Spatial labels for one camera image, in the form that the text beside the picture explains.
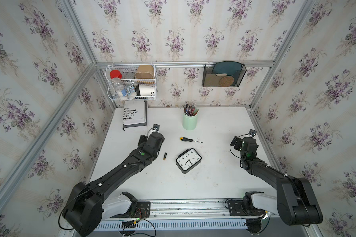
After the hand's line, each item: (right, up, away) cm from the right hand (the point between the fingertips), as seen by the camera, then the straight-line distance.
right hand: (244, 138), depth 89 cm
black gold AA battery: (-49, -12, +3) cm, 51 cm away
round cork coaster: (-9, +37, +8) cm, 39 cm away
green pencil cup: (-32, +9, +12) cm, 36 cm away
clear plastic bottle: (-77, +31, -3) cm, 83 cm away
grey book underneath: (-69, +8, +14) cm, 71 cm away
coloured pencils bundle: (-33, +19, +12) cm, 40 cm away
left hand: (-53, 0, -7) cm, 54 cm away
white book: (-73, +17, +17) cm, 77 cm away
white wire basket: (-70, +36, +4) cm, 79 cm away
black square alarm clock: (-35, -13, -1) cm, 37 cm away
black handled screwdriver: (-33, -3, +10) cm, 35 cm away
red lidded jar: (-80, +41, +2) cm, 90 cm away
